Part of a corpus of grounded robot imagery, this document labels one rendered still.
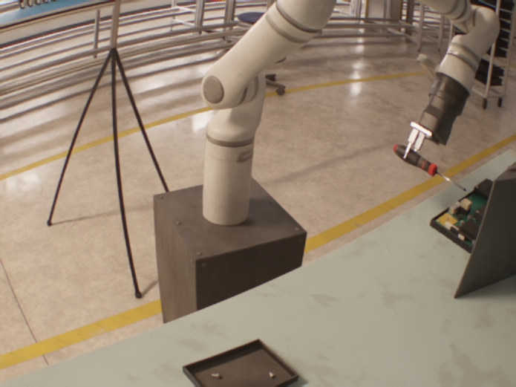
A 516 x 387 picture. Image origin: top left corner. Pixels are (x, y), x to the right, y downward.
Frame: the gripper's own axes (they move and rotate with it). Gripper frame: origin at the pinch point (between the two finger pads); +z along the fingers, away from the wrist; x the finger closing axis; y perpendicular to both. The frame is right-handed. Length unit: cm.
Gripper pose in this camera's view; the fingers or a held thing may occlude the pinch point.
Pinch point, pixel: (407, 160)
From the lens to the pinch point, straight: 93.2
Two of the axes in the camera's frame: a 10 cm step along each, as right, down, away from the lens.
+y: 6.7, 4.4, -6.0
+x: 5.6, 2.2, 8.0
